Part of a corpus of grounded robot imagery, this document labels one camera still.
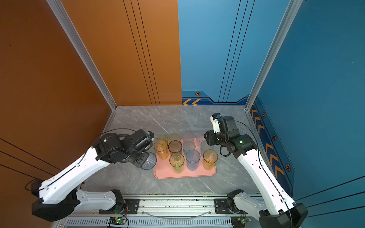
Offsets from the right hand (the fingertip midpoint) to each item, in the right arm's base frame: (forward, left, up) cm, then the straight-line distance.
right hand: (208, 134), depth 73 cm
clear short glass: (+10, +11, -16) cm, 21 cm away
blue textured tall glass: (-4, +8, -17) cm, 20 cm away
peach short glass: (+8, +20, -15) cm, 26 cm away
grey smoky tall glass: (+1, +19, -14) cm, 24 cm away
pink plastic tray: (-10, +26, -24) cm, 37 cm away
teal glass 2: (+4, 0, -19) cm, 19 cm away
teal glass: (+2, +11, -15) cm, 19 cm away
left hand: (-11, +31, 0) cm, 33 cm away
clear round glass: (+13, +2, -24) cm, 27 cm away
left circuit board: (-35, +46, -25) cm, 63 cm away
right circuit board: (-35, -15, -27) cm, 46 cm away
